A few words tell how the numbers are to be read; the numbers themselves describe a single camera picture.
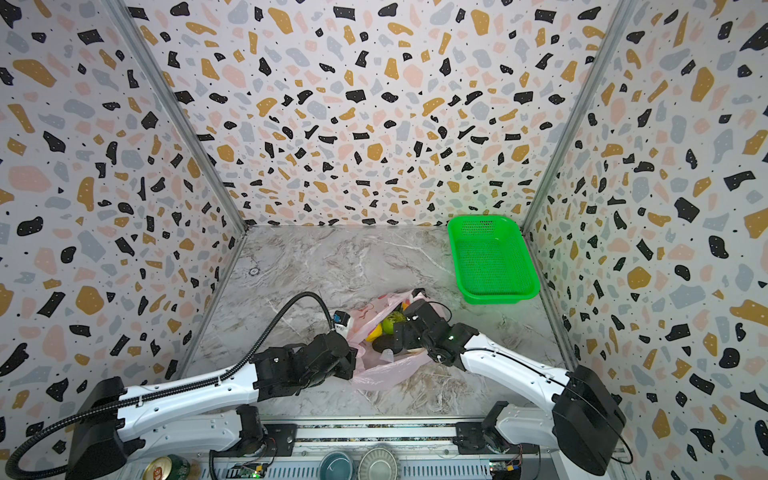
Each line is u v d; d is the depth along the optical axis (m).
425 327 0.62
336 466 0.70
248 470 0.70
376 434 0.77
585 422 0.41
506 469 0.72
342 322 0.68
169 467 0.61
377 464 0.71
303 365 0.56
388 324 0.85
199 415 0.48
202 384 0.47
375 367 0.73
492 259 1.13
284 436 0.74
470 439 0.73
